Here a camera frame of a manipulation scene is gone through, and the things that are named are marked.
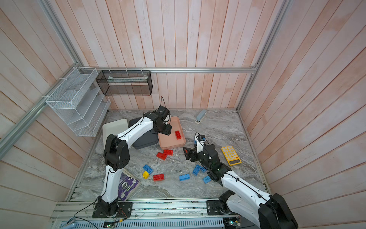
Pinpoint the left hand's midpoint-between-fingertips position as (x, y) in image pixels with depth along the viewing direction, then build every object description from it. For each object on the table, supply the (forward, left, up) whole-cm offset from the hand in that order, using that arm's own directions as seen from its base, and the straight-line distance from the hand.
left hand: (166, 132), depth 94 cm
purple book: (-32, +21, -7) cm, 39 cm away
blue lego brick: (-21, -20, -13) cm, 32 cm away
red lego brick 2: (-13, +3, -9) cm, 16 cm away
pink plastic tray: (-3, 0, -7) cm, 8 cm away
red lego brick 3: (-11, -2, -7) cm, 13 cm away
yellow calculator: (-13, -43, -8) cm, 46 cm away
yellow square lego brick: (-26, +11, -7) cm, 29 cm away
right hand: (-14, -15, +5) cm, 21 cm away
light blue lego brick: (-27, -12, -8) cm, 31 cm away
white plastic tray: (+10, +41, -8) cm, 43 cm away
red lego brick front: (-27, +3, -8) cm, 29 cm away
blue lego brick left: (-22, +11, -8) cm, 26 cm away
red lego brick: (+3, -8, -7) cm, 11 cm away
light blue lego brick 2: (-28, -26, -9) cm, 39 cm away
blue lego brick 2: (-22, -24, -7) cm, 34 cm away
